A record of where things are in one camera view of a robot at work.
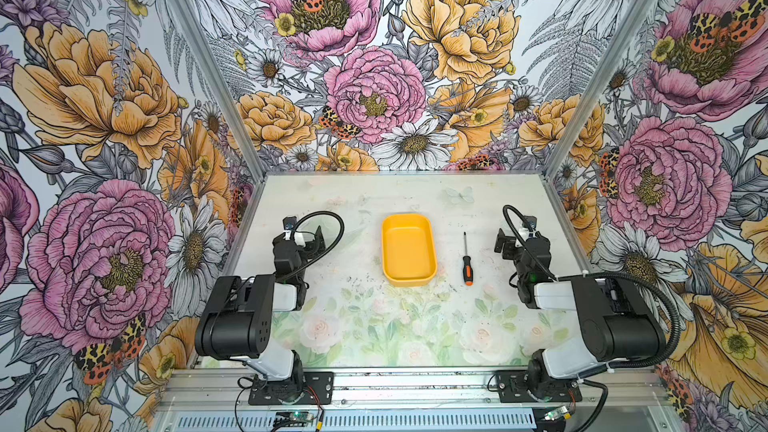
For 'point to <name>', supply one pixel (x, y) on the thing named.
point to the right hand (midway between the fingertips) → (516, 237)
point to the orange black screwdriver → (467, 267)
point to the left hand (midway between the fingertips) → (306, 235)
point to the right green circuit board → (552, 415)
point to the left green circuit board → (301, 416)
